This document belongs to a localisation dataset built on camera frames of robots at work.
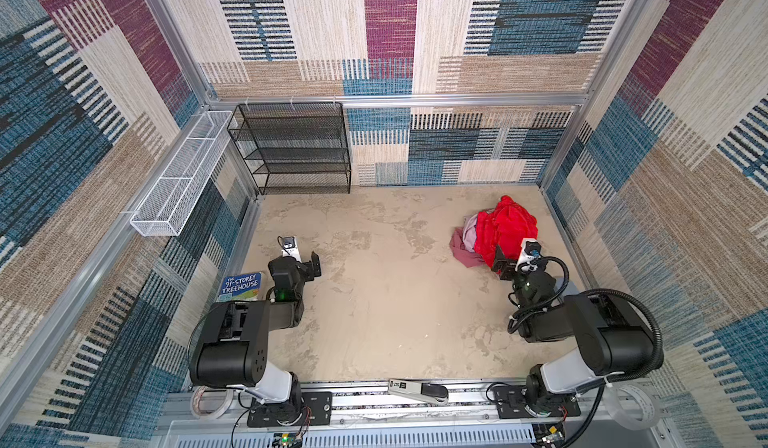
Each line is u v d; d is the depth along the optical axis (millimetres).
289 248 797
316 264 871
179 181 759
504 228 966
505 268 822
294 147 1083
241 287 916
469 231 1017
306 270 763
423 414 730
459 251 992
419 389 727
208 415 729
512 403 729
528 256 759
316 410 731
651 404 702
